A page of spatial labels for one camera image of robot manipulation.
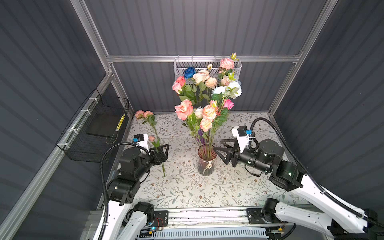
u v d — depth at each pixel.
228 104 0.67
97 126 0.73
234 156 0.51
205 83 0.81
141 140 0.59
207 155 0.76
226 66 0.73
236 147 0.52
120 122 0.78
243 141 0.51
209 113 0.63
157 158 0.59
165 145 0.65
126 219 0.46
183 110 0.59
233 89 0.65
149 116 1.15
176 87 0.75
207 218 0.75
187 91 0.84
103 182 0.46
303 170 0.46
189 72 0.78
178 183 0.85
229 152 0.51
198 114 0.68
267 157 0.44
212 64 0.79
